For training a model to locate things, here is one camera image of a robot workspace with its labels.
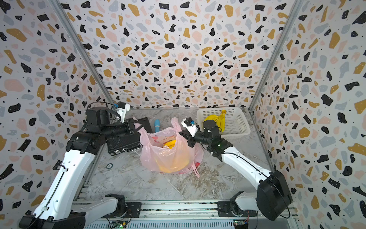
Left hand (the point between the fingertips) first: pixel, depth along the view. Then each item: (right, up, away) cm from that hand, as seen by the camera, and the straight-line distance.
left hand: (144, 123), depth 66 cm
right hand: (+16, -5, +8) cm, 19 cm away
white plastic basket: (+56, +1, +47) cm, 73 cm away
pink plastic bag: (+9, -15, +7) cm, 19 cm away
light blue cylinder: (-4, -2, +40) cm, 41 cm away
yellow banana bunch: (+11, -22, +12) cm, 27 cm away
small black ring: (-30, -27, +24) cm, 47 cm away
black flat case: (-18, -12, +26) cm, 34 cm away
